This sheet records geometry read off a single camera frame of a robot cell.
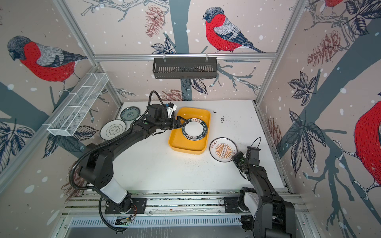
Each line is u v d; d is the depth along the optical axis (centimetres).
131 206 72
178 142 97
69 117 73
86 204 76
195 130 101
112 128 105
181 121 76
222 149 93
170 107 79
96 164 45
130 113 114
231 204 73
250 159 68
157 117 70
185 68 106
